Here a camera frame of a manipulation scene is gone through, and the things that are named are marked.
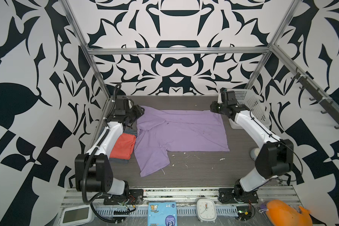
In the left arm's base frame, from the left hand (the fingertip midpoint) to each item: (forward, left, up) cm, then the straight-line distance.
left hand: (143, 108), depth 85 cm
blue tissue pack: (-51, -11, -15) cm, 54 cm away
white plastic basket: (+22, -80, -17) cm, 84 cm away
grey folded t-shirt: (-4, +10, -20) cm, 23 cm away
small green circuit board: (-51, -51, -22) cm, 76 cm away
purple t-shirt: (-4, -8, -21) cm, 23 cm away
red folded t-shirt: (-17, +13, -16) cm, 27 cm away
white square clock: (-50, -32, -18) cm, 62 cm away
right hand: (+2, -43, 0) cm, 43 cm away
